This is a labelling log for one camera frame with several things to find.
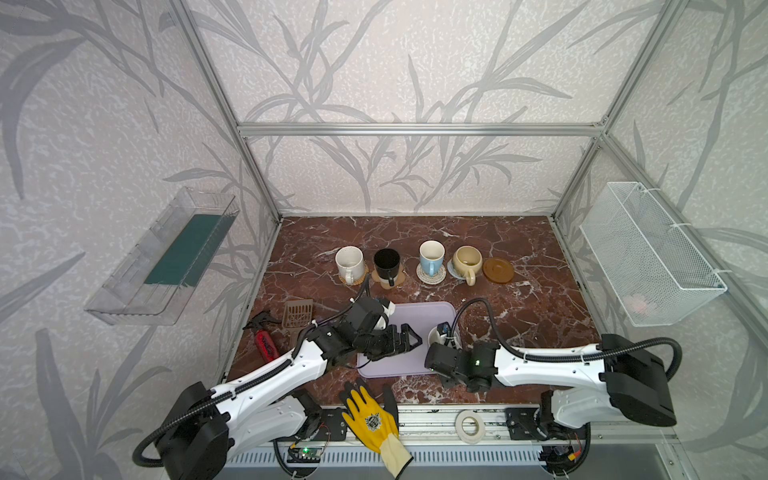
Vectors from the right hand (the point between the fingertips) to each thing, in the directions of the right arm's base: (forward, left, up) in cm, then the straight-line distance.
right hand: (443, 359), depth 82 cm
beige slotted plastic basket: (+14, +45, -3) cm, 47 cm away
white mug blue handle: (+33, +2, +5) cm, 33 cm away
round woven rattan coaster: (+27, +26, -2) cm, 38 cm away
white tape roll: (-15, -3, -2) cm, 16 cm away
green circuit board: (-22, +35, -3) cm, 41 cm away
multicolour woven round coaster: (+27, +2, -3) cm, 27 cm away
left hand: (+2, +8, +11) cm, 13 cm away
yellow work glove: (-16, +17, 0) cm, 24 cm away
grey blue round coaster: (+30, -6, -2) cm, 30 cm away
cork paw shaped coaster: (+28, +12, -2) cm, 31 cm away
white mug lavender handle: (+4, +3, +6) cm, 7 cm away
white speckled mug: (+32, +30, +1) cm, 43 cm away
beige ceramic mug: (+33, -11, +1) cm, 35 cm away
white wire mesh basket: (+8, -42, +32) cm, 54 cm away
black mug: (+27, +16, +8) cm, 33 cm away
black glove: (-9, +15, -1) cm, 18 cm away
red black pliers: (+11, +54, -1) cm, 56 cm away
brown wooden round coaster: (+32, -23, -3) cm, 39 cm away
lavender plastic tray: (+14, +6, -3) cm, 15 cm away
